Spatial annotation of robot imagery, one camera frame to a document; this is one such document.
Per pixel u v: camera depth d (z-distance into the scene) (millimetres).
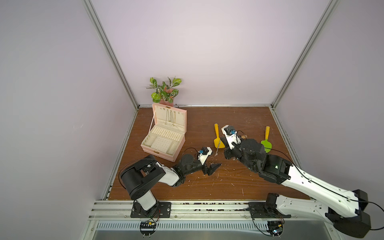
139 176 475
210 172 736
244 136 982
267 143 991
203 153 699
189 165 658
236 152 556
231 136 535
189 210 744
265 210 657
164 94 881
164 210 728
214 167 713
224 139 558
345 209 384
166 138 938
